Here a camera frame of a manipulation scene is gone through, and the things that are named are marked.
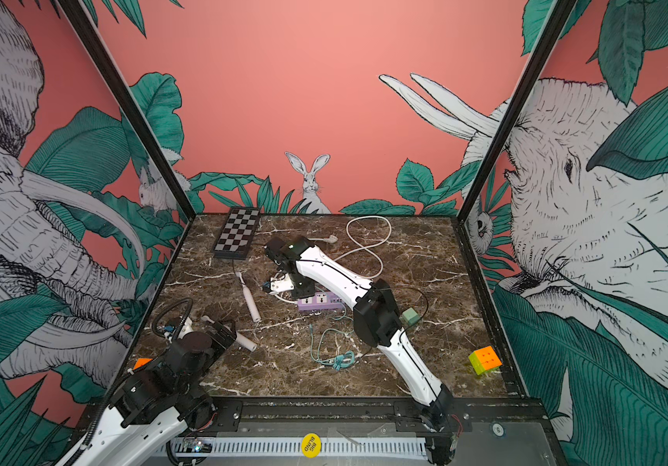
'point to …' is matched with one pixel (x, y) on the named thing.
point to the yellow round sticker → (311, 445)
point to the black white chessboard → (237, 234)
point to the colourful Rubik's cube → (484, 360)
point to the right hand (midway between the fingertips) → (306, 282)
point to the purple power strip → (319, 301)
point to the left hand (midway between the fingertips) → (233, 328)
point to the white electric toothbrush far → (249, 299)
